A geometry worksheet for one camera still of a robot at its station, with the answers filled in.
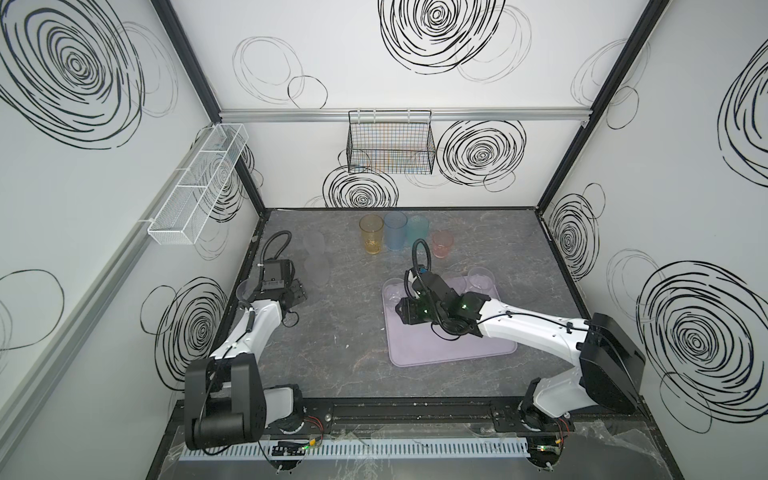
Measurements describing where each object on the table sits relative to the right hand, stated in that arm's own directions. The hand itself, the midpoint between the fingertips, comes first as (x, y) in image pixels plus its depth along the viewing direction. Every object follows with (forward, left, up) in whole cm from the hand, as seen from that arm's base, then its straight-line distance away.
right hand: (397, 311), depth 80 cm
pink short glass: (+33, -17, -9) cm, 38 cm away
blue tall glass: (+31, +1, +2) cm, 31 cm away
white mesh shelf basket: (+14, +53, +23) cm, 59 cm away
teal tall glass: (+32, -7, -2) cm, 33 cm away
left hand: (+8, +32, -4) cm, 34 cm away
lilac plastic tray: (-5, -4, -10) cm, 12 cm away
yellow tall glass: (+29, +8, +1) cm, 30 cm away
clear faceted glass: (+16, -28, -8) cm, 33 cm away
